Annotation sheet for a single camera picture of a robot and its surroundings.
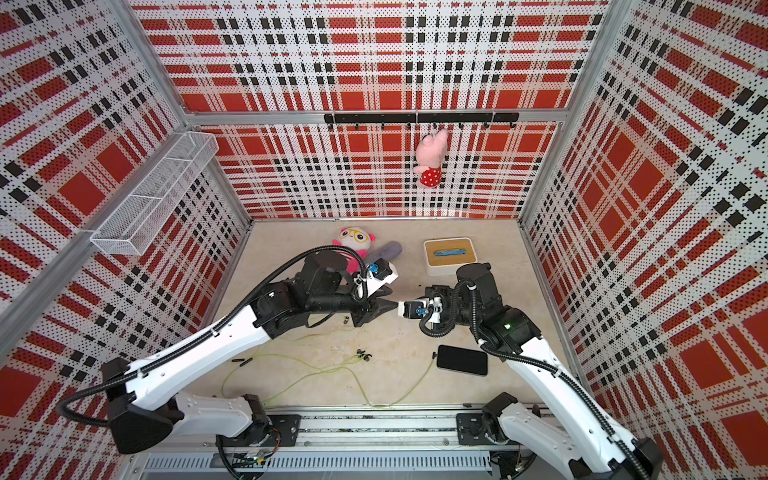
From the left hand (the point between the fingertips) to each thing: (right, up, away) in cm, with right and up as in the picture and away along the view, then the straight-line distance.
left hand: (393, 296), depth 66 cm
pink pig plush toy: (+11, +42, +26) cm, 51 cm away
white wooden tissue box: (+17, +8, +40) cm, 44 cm away
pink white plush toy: (-14, +14, +41) cm, 45 cm away
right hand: (+5, -1, +2) cm, 5 cm away
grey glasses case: (-4, +10, +43) cm, 44 cm away
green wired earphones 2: (-10, -20, +20) cm, 30 cm away
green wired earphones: (-13, -23, +18) cm, 32 cm away
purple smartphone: (+20, -22, +21) cm, 36 cm away
